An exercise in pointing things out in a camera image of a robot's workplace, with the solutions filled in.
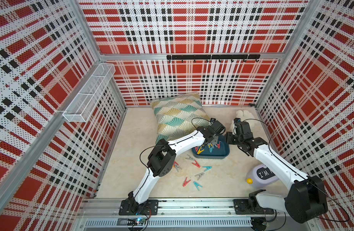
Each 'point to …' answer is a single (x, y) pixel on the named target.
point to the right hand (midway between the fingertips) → (230, 135)
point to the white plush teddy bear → (246, 116)
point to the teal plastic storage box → (212, 151)
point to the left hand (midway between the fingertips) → (213, 136)
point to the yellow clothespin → (200, 151)
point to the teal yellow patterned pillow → (178, 114)
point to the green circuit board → (138, 221)
